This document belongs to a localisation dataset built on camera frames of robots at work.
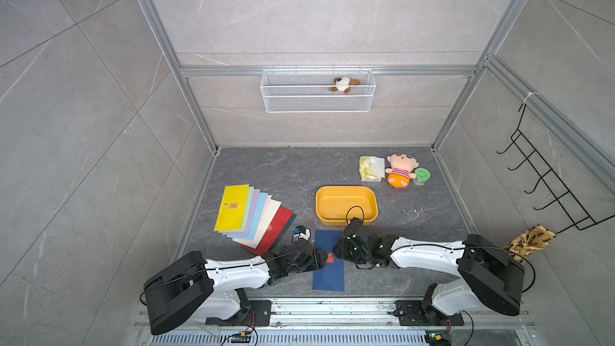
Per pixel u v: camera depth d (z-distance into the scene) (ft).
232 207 3.22
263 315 2.40
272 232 2.98
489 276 1.40
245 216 3.13
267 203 3.25
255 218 3.13
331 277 2.68
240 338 2.35
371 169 3.50
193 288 1.39
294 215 3.14
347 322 2.39
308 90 3.30
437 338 2.30
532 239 2.18
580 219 1.90
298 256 2.09
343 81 2.88
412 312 2.40
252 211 3.20
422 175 3.38
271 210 3.22
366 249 2.16
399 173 3.38
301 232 2.55
